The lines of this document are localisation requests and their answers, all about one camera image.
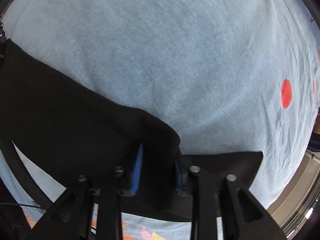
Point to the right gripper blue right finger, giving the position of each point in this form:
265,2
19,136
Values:
183,164

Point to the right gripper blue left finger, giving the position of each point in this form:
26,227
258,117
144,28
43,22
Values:
128,178

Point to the black pants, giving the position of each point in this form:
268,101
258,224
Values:
70,131

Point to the blue patterned bed sheet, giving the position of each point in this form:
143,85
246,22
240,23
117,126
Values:
227,76

